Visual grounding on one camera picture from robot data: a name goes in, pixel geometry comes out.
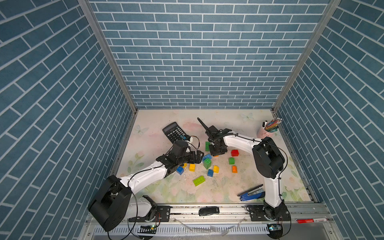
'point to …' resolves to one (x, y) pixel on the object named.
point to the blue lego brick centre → (210, 173)
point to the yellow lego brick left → (185, 165)
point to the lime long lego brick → (199, 180)
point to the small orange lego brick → (234, 169)
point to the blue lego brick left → (179, 170)
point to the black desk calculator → (174, 133)
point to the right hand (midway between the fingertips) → (214, 154)
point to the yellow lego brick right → (216, 169)
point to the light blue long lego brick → (207, 156)
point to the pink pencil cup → (262, 133)
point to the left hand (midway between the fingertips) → (201, 155)
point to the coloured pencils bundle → (272, 125)
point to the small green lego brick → (231, 161)
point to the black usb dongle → (208, 210)
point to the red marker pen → (311, 220)
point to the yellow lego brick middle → (192, 167)
